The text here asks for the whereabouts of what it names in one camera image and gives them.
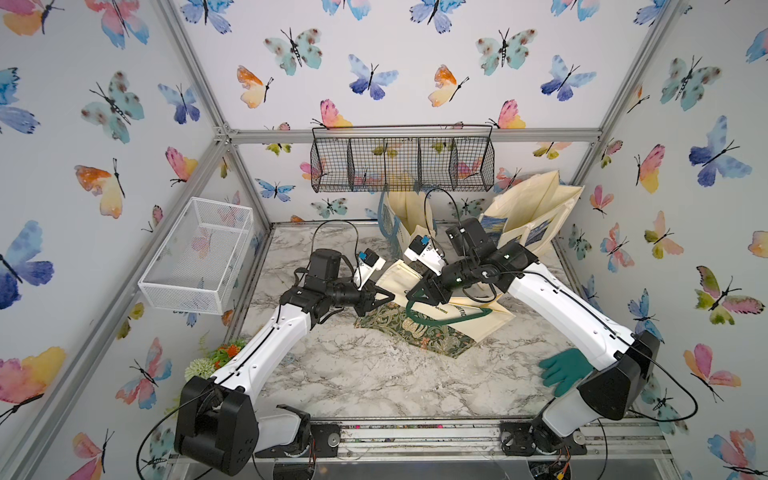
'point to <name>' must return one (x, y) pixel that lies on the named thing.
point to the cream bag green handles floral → (444, 328)
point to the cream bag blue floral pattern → (404, 214)
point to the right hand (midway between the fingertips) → (415, 288)
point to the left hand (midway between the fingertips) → (392, 293)
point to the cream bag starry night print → (530, 212)
